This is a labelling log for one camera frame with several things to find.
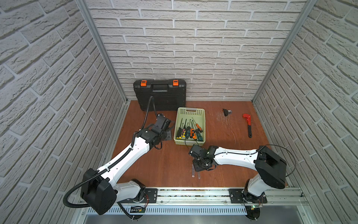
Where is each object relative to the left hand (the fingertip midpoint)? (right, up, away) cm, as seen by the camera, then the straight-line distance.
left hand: (170, 130), depth 81 cm
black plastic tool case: (-3, +24, +20) cm, 31 cm away
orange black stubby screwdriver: (+13, -4, +15) cm, 21 cm away
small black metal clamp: (+43, +11, +30) cm, 53 cm away
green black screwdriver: (+11, -3, +16) cm, 20 cm away
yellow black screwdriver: (+8, -2, +17) cm, 19 cm away
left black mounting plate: (-10, -35, -8) cm, 37 cm away
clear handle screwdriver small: (+17, -27, 0) cm, 32 cm away
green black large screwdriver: (+19, -7, +14) cm, 24 cm away
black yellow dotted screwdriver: (+5, -5, +14) cm, 15 cm away
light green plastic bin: (+20, +9, +26) cm, 34 cm away
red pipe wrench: (+59, +6, +26) cm, 65 cm away
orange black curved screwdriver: (+19, 0, +20) cm, 27 cm away
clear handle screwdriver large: (+13, -22, -5) cm, 27 cm away
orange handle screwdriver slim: (+14, 0, +20) cm, 25 cm away
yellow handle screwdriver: (+16, -6, +13) cm, 22 cm away
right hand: (+17, -23, +3) cm, 29 cm away
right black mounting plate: (+37, -35, -7) cm, 51 cm away
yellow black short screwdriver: (+6, -6, +12) cm, 14 cm away
